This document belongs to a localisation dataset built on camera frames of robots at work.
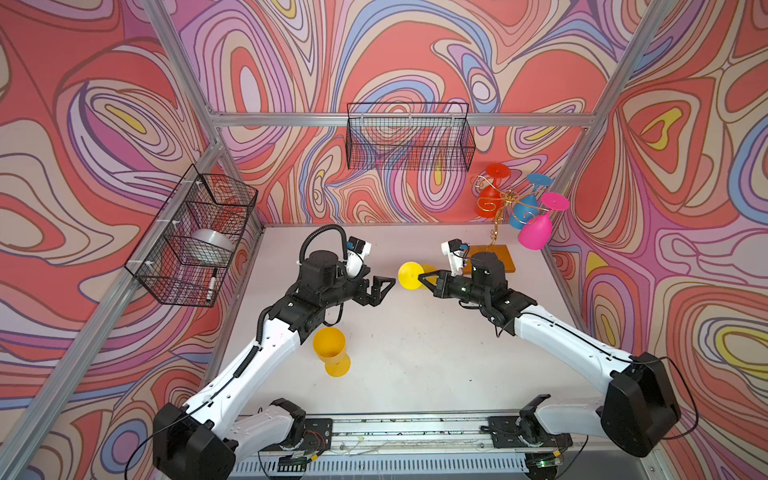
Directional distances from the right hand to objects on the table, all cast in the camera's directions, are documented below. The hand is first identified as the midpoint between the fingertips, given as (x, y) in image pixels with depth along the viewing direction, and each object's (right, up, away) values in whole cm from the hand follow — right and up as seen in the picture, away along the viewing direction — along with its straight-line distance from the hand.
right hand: (421, 284), depth 78 cm
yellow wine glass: (-3, +2, 0) cm, 4 cm away
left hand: (-10, +3, -5) cm, 12 cm away
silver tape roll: (-52, +10, -8) cm, 53 cm away
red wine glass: (+24, +26, +15) cm, 38 cm away
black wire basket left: (-60, +8, -5) cm, 61 cm away
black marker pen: (-52, +1, -6) cm, 53 cm away
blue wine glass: (+35, +23, +14) cm, 44 cm away
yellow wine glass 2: (-24, -16, 0) cm, 29 cm away
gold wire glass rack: (+30, +10, +23) cm, 38 cm away
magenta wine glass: (+35, +14, +9) cm, 38 cm away
